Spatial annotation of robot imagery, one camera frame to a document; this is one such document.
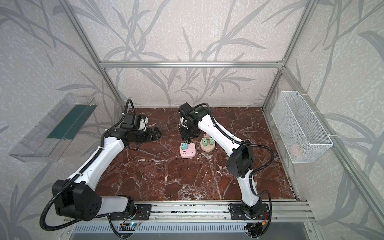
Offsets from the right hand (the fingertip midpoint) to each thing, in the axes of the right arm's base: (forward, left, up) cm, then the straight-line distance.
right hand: (185, 133), depth 83 cm
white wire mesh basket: (-13, -51, +16) cm, 55 cm away
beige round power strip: (-1, -14, -16) cm, 21 cm away
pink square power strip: (-4, -1, -16) cm, 17 cm away
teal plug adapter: (-1, +2, -12) cm, 12 cm away
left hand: (+1, +15, +1) cm, 16 cm away
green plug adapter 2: (+3, -15, -12) cm, 19 cm away
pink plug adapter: (+7, -12, -12) cm, 18 cm away
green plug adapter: (+2, -11, -12) cm, 16 cm away
